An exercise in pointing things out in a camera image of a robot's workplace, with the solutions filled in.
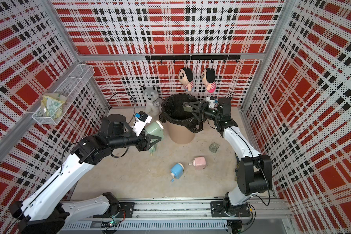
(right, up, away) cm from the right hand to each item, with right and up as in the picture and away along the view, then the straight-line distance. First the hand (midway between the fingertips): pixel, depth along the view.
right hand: (191, 106), depth 76 cm
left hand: (-16, -15, -13) cm, 25 cm away
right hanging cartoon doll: (+12, +21, +17) cm, 30 cm away
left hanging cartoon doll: (-3, +20, +15) cm, 25 cm away
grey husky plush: (-27, +6, +32) cm, 43 cm away
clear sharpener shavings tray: (+17, -26, +22) cm, 38 cm away
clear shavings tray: (-2, -1, +1) cm, 3 cm away
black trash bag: (-12, -2, +17) cm, 21 cm away
